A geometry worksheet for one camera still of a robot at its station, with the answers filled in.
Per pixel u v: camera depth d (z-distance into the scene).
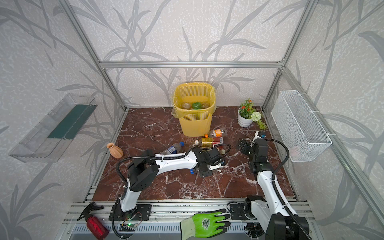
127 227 0.72
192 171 0.85
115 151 0.87
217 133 0.99
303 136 0.61
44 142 0.63
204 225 0.69
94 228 0.66
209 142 0.93
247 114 1.02
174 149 0.91
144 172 0.49
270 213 0.42
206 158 0.65
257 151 0.62
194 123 0.91
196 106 0.99
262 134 0.73
